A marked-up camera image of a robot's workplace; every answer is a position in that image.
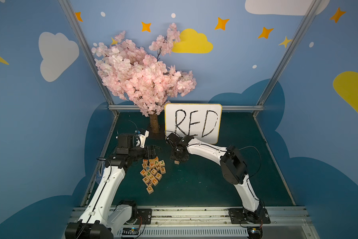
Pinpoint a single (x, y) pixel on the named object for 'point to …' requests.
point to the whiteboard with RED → (203, 121)
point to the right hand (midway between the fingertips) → (175, 157)
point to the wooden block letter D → (149, 189)
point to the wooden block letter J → (162, 163)
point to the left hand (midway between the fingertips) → (156, 147)
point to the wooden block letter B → (156, 159)
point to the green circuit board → (131, 231)
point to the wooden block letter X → (149, 183)
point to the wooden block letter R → (176, 162)
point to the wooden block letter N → (145, 161)
